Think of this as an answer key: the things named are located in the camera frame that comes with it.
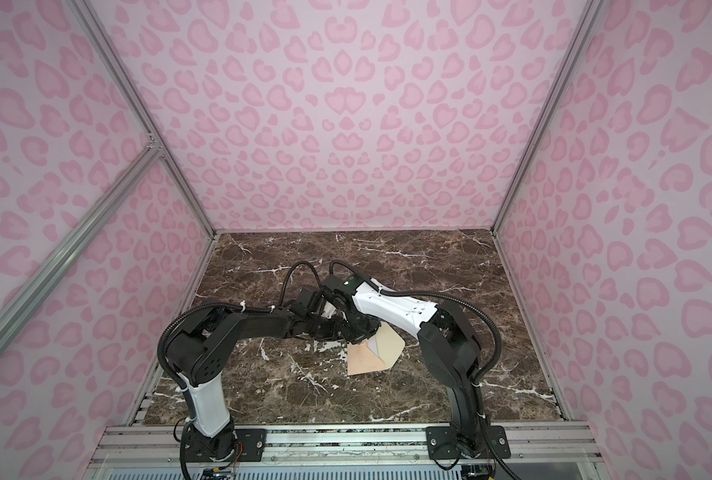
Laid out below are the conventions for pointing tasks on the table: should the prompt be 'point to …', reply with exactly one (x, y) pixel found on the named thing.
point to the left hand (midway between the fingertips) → (354, 332)
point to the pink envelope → (375, 353)
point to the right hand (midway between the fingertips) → (361, 338)
